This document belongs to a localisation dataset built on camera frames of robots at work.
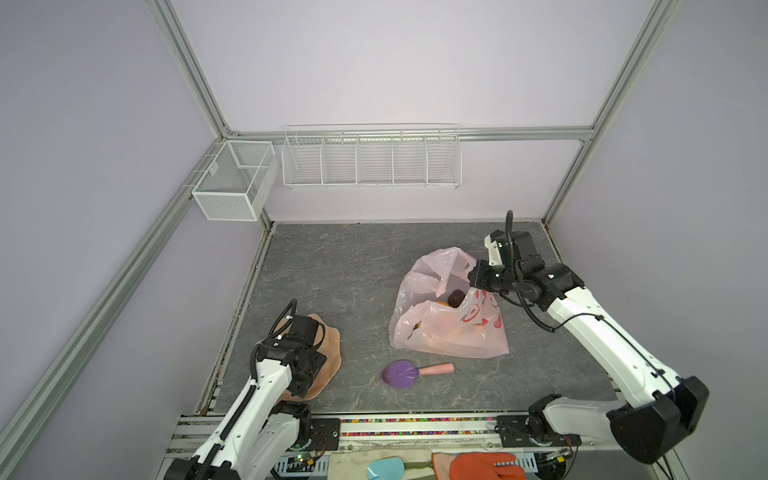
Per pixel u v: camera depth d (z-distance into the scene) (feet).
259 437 1.84
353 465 2.28
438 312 2.38
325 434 2.42
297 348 1.89
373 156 3.54
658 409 1.23
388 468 2.27
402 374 2.70
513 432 2.42
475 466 2.29
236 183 3.32
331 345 2.81
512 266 1.87
